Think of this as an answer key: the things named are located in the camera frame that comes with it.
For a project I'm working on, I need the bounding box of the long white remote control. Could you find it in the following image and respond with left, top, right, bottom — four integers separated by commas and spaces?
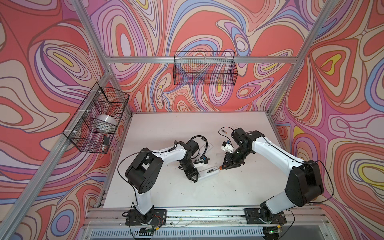
197, 142, 213, 157

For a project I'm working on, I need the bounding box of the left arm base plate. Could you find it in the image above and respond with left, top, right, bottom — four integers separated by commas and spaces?
122, 208, 167, 227

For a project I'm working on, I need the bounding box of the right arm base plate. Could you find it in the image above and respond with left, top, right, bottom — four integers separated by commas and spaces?
242, 208, 287, 225

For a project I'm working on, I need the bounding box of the back black wire basket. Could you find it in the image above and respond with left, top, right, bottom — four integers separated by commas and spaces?
173, 50, 238, 86

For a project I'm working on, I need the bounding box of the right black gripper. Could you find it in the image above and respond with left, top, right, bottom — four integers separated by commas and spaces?
220, 145, 252, 170

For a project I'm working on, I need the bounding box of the small black item in basket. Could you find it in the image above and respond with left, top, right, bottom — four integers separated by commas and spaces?
103, 135, 111, 146

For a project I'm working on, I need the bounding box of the white bowl in basket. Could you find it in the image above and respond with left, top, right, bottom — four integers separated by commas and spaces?
95, 114, 118, 127

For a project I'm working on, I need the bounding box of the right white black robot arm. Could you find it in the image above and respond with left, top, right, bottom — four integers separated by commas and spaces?
221, 128, 324, 218

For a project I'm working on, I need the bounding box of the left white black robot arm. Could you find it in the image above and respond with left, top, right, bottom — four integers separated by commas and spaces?
125, 140, 199, 215

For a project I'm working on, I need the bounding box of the left black wire basket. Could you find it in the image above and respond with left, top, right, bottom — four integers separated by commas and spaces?
63, 83, 130, 154

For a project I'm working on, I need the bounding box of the black wire basket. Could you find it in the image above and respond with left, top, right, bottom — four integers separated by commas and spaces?
63, 83, 130, 154
173, 50, 238, 86

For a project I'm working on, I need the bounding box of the small white remote control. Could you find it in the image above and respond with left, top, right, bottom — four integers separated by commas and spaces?
198, 167, 220, 181

